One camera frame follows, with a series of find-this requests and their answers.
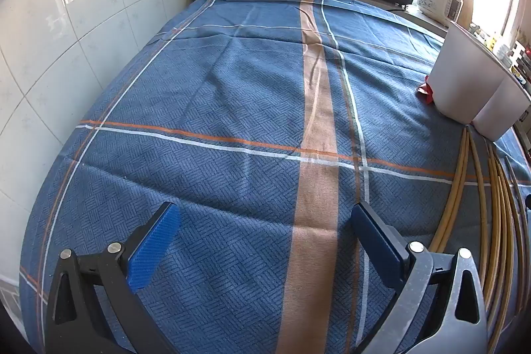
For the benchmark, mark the white condiment rack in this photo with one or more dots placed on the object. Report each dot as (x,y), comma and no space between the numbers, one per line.
(518,55)

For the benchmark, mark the brown cardboard box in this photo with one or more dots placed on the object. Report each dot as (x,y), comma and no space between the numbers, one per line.
(466,9)

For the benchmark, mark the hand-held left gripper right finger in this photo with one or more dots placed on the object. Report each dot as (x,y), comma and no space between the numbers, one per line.
(379,242)

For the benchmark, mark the blue plaid tablecloth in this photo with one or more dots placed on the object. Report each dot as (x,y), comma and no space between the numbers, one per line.
(207,109)

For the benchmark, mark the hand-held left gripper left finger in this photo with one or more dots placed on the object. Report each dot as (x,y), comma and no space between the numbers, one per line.
(155,246)

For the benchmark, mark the red packet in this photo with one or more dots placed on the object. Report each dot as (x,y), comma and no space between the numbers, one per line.
(426,92)

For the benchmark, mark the white utensil holder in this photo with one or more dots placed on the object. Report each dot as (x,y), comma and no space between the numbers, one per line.
(460,80)

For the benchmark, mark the pile of wooden chopsticks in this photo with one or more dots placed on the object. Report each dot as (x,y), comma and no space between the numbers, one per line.
(455,192)

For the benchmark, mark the white rice cooker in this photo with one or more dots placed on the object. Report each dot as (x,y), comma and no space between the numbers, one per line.
(435,1)

